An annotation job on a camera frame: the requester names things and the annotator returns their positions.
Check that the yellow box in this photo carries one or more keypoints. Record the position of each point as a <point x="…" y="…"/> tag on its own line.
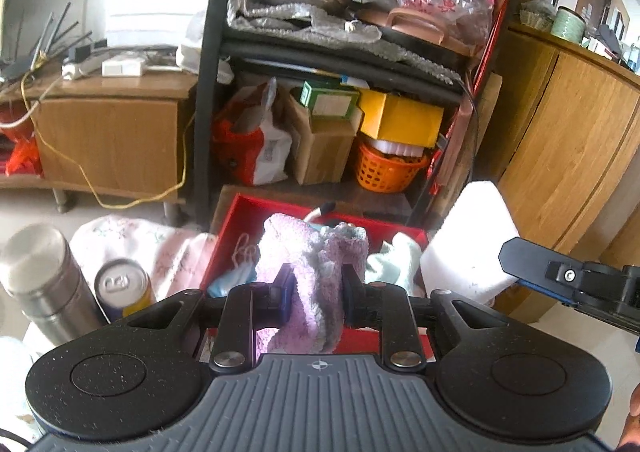
<point x="400" y="125"/>

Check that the white power strip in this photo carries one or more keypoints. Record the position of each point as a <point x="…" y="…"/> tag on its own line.
<point x="82" y="67"/>

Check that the wooden cabinet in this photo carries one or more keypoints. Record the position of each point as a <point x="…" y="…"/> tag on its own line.
<point x="550" y="132"/>

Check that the wooden TV stand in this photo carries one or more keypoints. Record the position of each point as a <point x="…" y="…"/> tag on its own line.
<point x="110" y="137"/>

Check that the white wrapped bundle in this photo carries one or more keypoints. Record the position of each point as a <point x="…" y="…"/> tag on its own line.
<point x="197" y="52"/>

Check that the white sponge block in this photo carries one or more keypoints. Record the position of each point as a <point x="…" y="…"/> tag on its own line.
<point x="470" y="232"/>

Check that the black router with antennas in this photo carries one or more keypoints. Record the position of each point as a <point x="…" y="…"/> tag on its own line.
<point x="12" y="71"/>

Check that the stainless steel thermos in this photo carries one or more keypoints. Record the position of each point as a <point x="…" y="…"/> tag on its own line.
<point x="45" y="282"/>

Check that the red cardboard box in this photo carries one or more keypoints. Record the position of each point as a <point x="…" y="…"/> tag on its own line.
<point x="240" y="217"/>

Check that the light green cup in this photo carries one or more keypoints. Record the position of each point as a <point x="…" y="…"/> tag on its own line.
<point x="567" y="25"/>

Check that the person's right hand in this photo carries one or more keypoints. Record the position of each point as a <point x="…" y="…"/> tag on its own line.
<point x="632" y="414"/>

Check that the yellow and blue drink can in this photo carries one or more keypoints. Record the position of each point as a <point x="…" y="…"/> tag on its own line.
<point x="122" y="287"/>

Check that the bubble wrap sheet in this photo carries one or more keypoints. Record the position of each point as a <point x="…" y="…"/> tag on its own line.
<point x="280" y="17"/>

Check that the orange plastic basket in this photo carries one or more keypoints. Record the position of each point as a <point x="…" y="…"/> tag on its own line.
<point x="385" y="172"/>

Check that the clear plastic container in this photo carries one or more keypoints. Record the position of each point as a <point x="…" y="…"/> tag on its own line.
<point x="395" y="147"/>

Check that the light green cloth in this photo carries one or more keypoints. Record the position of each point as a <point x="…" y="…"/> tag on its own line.
<point x="400" y="257"/>

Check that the black frying pan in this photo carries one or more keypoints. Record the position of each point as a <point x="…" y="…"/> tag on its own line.
<point x="430" y="52"/>

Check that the green box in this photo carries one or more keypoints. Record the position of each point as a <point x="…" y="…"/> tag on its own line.
<point x="330" y="105"/>

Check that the white power adapter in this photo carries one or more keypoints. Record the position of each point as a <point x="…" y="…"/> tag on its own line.
<point x="122" y="67"/>

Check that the pink fluffy sock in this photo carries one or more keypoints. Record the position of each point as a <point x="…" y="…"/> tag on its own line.
<point x="310" y="252"/>

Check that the scalloped small bowl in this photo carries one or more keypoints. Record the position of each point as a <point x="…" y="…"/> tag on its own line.
<point x="537" y="17"/>

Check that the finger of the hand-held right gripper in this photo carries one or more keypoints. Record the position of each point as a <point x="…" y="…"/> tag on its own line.
<point x="522" y="258"/>

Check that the plush doll with black feet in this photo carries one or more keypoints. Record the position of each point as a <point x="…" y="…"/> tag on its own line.
<point x="327" y="207"/>

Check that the blue face mask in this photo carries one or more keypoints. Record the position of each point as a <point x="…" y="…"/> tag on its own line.
<point x="232" y="279"/>

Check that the pink pan lid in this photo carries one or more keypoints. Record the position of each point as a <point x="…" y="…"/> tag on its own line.
<point x="415" y="25"/>

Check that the brown cardboard box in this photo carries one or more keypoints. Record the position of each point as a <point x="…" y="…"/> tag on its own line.
<point x="320" y="152"/>

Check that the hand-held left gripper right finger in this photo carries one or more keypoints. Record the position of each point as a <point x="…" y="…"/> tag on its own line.
<point x="400" y="322"/>

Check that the black shelf rack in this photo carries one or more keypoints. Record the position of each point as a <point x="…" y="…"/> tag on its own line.
<point x="210" y="32"/>

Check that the red plastic bag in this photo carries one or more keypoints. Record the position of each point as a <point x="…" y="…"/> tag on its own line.
<point x="22" y="157"/>

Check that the floral tablecloth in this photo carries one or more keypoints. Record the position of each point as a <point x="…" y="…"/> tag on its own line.
<point x="150" y="242"/>

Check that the red and white bag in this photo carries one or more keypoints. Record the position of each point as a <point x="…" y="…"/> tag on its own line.
<point x="240" y="152"/>

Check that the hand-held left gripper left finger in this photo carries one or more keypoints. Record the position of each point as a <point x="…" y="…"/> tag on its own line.
<point x="235" y="322"/>

